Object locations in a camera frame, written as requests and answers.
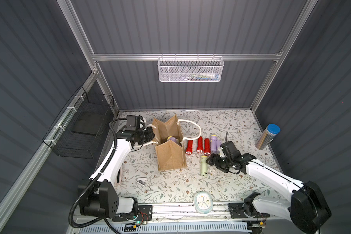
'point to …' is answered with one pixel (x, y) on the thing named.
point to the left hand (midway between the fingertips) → (156, 135)
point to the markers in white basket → (204, 76)
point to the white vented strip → (219, 228)
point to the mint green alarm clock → (203, 202)
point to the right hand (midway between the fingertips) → (211, 163)
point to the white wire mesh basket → (190, 68)
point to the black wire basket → (76, 132)
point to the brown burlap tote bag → (168, 141)
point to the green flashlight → (204, 165)
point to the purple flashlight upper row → (213, 139)
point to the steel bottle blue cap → (268, 135)
